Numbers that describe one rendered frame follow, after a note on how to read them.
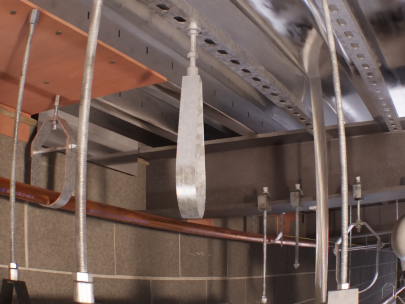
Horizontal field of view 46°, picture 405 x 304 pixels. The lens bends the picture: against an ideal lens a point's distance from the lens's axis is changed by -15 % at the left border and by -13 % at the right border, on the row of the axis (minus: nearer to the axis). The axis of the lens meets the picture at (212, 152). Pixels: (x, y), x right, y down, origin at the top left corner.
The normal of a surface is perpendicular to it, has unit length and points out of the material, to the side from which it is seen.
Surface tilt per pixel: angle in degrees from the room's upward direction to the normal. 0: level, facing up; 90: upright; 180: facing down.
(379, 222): 90
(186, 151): 74
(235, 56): 180
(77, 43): 180
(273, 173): 90
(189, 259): 90
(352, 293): 57
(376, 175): 90
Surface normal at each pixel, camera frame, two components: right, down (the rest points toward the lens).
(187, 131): -0.11, -0.49
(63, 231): 0.89, -0.11
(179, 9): 0.00, 0.97
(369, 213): -0.45, -0.20
